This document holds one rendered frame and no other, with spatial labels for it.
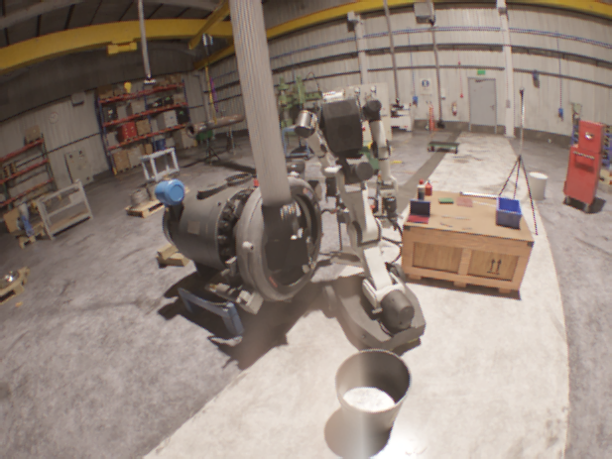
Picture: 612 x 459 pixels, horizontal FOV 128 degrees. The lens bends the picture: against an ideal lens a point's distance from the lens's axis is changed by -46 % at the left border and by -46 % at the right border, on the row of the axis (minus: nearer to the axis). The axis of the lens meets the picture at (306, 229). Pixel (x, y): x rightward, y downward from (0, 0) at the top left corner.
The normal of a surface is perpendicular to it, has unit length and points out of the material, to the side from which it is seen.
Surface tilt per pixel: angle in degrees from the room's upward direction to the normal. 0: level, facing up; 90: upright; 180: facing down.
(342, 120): 86
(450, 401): 0
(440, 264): 90
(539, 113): 90
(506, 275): 90
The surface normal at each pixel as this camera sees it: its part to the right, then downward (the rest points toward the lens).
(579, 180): -0.91, 0.29
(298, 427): -0.13, -0.89
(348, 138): -0.02, 0.39
